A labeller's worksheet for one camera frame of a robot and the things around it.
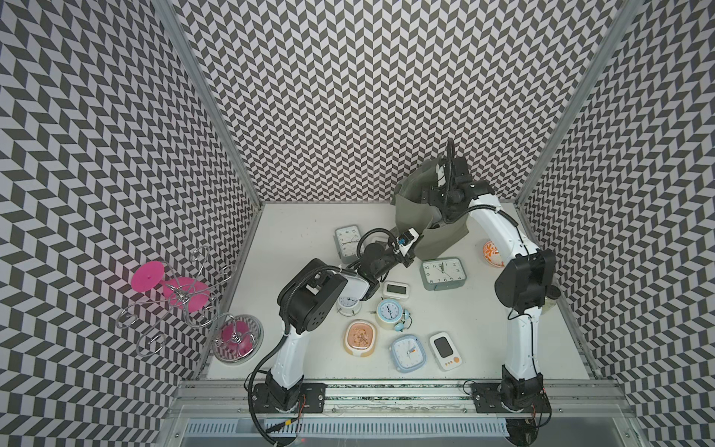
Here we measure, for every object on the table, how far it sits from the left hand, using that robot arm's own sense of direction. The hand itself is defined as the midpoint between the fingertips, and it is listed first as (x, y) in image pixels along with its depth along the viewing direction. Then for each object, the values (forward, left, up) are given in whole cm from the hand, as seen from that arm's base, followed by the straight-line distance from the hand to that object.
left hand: (421, 234), depth 87 cm
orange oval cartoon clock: (-27, +20, -14) cm, 37 cm away
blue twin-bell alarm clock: (-21, +10, -13) cm, 27 cm away
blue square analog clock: (-31, +6, -15) cm, 35 cm away
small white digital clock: (-8, +7, -22) cm, 24 cm away
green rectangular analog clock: (-5, -9, -15) cm, 18 cm away
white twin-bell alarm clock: (-18, +23, -12) cm, 32 cm away
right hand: (+13, -6, +3) cm, 15 cm away
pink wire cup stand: (-27, +55, +15) cm, 63 cm away
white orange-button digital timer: (-31, -5, -15) cm, 35 cm away
